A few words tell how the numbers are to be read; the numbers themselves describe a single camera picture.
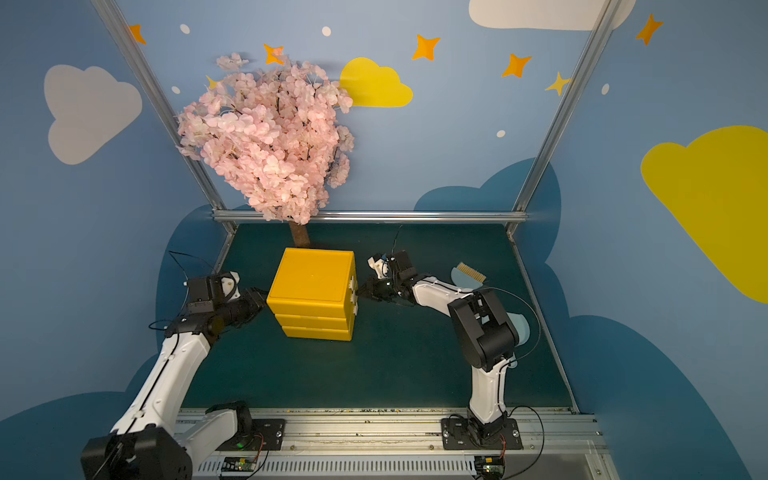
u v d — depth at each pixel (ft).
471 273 3.52
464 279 3.46
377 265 2.91
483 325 1.75
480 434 2.13
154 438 1.26
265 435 2.41
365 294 2.71
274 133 1.98
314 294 2.47
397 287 2.50
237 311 2.36
